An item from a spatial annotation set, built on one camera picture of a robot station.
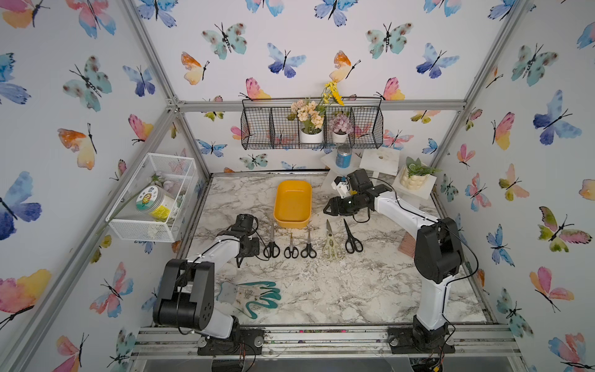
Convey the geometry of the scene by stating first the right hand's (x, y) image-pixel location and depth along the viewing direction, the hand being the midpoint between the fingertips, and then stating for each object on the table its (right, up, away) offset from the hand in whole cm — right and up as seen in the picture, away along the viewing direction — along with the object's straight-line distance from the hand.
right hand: (330, 208), depth 91 cm
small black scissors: (-8, -17, +3) cm, 19 cm away
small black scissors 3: (-23, -17, +3) cm, 29 cm away
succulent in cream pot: (+31, +13, -4) cm, 34 cm away
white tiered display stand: (+22, +18, +3) cm, 28 cm away
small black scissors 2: (-15, -17, +3) cm, 23 cm away
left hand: (-31, -15, +3) cm, 35 cm away
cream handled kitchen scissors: (+1, -17, +2) cm, 17 cm away
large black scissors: (+10, -15, +5) cm, 19 cm away
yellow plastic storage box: (-15, -1, +17) cm, 23 cm away
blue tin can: (+7, +21, +7) cm, 23 cm away
